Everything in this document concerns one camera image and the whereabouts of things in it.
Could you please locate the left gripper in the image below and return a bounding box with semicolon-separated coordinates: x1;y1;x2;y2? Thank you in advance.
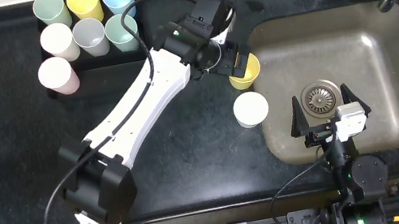
208;37;256;84

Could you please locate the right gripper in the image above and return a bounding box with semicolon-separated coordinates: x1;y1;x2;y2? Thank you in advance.
284;79;377;152

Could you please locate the yellow cup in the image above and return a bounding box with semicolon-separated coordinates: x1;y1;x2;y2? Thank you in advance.
66;0;106;28
225;50;265;93

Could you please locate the white cup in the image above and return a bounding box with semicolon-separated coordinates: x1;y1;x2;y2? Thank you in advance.
37;19;83;67
230;88;272;131

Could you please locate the pink cup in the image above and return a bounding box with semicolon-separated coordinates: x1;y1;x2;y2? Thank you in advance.
35;53;83;100

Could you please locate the steel sink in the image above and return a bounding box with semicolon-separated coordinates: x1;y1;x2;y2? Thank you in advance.
241;0;399;172

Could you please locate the green cup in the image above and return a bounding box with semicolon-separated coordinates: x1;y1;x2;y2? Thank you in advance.
31;0;74;33
101;11;144;56

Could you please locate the black tray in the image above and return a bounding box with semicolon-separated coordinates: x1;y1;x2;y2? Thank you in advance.
30;0;157;103

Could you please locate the grey cup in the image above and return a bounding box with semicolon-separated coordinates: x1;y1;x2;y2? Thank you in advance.
69;14;113;61

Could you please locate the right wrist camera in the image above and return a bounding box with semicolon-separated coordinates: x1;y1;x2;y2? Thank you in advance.
330;100;372;144

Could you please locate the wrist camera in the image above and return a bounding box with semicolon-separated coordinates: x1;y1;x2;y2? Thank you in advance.
330;100;372;144
206;6;242;48

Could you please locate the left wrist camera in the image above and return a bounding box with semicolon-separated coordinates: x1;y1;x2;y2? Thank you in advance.
206;6;242;48

